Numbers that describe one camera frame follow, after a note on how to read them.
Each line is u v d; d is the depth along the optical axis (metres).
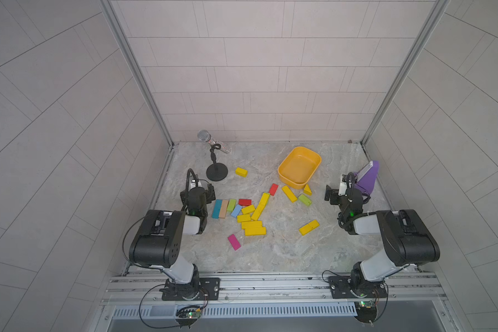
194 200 0.69
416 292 0.71
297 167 1.07
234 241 0.83
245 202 0.92
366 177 0.88
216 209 0.91
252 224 0.86
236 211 0.89
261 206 0.91
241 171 1.02
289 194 0.96
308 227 0.85
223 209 0.90
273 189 0.97
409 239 0.45
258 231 0.85
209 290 0.71
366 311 0.69
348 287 0.71
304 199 0.94
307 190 0.96
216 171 1.02
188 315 0.65
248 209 0.89
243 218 0.87
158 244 0.44
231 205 0.91
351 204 0.71
